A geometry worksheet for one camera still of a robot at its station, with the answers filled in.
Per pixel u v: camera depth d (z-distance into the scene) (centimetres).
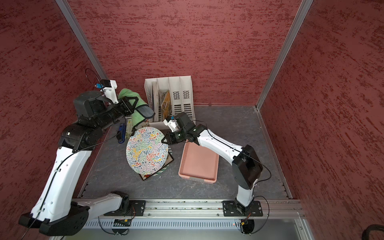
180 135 68
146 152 77
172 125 73
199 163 90
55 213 35
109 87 51
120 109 52
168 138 68
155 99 93
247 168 45
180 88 110
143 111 62
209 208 76
